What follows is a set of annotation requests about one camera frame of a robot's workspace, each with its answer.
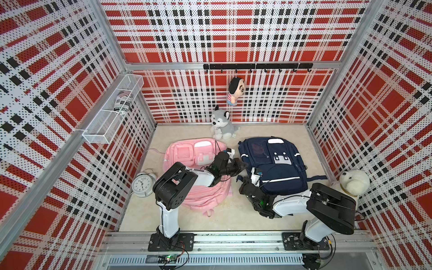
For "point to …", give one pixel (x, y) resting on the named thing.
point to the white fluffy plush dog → (352, 183)
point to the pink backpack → (201, 154)
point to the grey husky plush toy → (222, 126)
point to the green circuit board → (167, 259)
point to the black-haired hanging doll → (237, 86)
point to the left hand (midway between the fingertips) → (251, 163)
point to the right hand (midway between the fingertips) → (245, 177)
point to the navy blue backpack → (279, 160)
